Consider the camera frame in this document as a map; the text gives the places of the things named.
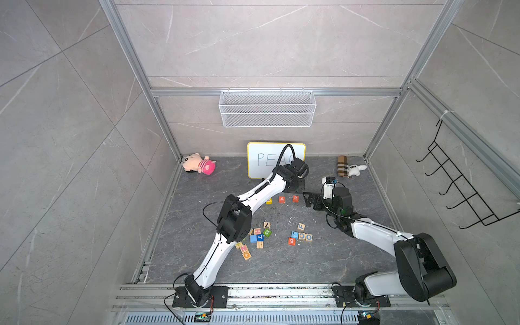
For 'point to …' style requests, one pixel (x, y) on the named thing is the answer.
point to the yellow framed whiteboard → (263, 157)
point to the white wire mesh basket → (267, 109)
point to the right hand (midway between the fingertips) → (313, 193)
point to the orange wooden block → (246, 255)
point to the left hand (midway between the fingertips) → (302, 185)
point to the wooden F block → (301, 226)
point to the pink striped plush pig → (195, 162)
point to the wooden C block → (301, 236)
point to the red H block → (257, 231)
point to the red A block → (282, 200)
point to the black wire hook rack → (485, 214)
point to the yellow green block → (239, 245)
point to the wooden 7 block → (267, 225)
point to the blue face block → (294, 235)
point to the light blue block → (253, 238)
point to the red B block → (291, 241)
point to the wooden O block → (309, 237)
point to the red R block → (296, 198)
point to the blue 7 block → (260, 237)
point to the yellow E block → (270, 202)
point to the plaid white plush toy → (344, 170)
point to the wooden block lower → (259, 244)
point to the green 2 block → (267, 233)
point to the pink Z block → (244, 248)
